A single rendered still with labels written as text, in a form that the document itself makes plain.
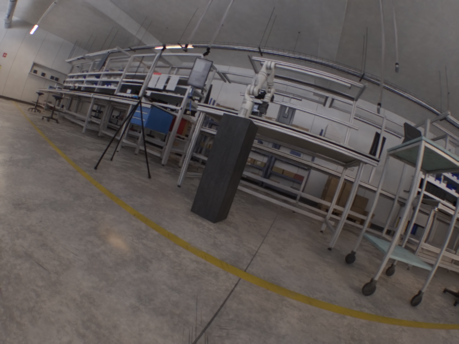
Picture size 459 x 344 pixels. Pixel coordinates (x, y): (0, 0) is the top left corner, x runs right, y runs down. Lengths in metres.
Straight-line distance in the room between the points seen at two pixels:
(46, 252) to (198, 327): 0.60
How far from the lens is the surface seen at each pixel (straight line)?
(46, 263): 0.81
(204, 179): 1.56
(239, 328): 0.74
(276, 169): 5.70
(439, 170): 2.01
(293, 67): 2.69
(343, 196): 5.30
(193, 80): 3.36
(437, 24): 4.29
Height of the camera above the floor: 0.53
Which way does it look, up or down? 4 degrees down
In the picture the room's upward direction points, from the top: 19 degrees clockwise
